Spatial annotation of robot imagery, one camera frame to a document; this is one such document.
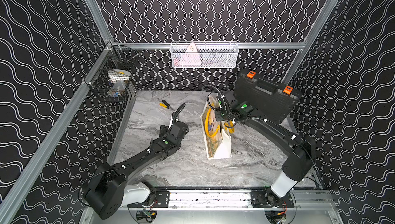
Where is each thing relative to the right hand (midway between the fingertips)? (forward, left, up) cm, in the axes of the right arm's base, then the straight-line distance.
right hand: (218, 112), depth 83 cm
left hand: (-5, +25, -5) cm, 26 cm away
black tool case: (+10, -31, -2) cm, 33 cm away
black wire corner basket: (+11, +56, +15) cm, 59 cm away
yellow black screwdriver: (+22, +36, -19) cm, 46 cm away
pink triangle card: (+29, +15, +16) cm, 36 cm away
